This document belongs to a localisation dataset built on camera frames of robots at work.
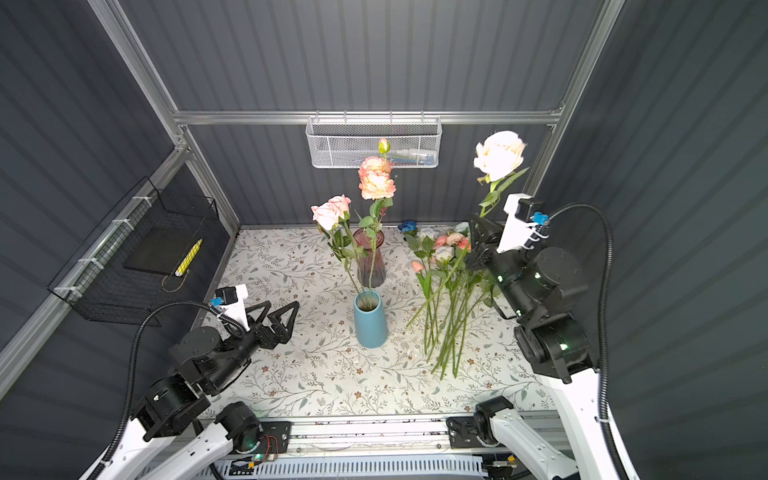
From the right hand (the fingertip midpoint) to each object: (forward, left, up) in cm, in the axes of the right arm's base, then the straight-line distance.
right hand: (476, 219), depth 53 cm
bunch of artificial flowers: (+26, 0, -42) cm, 49 cm away
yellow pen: (+7, +67, -19) cm, 70 cm away
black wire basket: (-4, +80, -15) cm, 81 cm away
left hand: (-6, +39, -19) cm, 44 cm away
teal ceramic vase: (-4, +22, -31) cm, 38 cm away
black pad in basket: (+9, +74, -17) cm, 77 cm away
